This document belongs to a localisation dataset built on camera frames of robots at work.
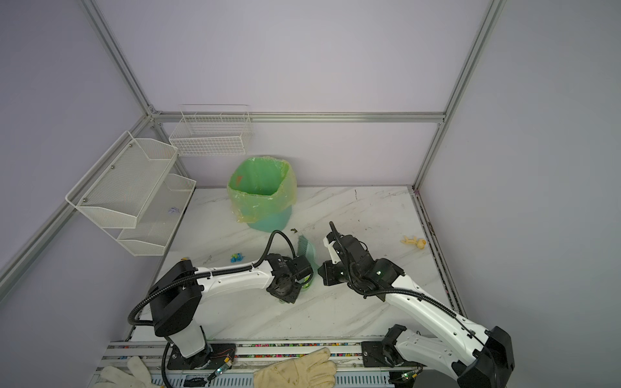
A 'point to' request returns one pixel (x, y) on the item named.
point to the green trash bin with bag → (262, 191)
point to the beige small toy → (420, 242)
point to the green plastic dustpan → (306, 284)
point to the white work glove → (113, 377)
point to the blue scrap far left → (236, 258)
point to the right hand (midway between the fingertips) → (316, 271)
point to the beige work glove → (315, 370)
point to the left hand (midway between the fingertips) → (286, 296)
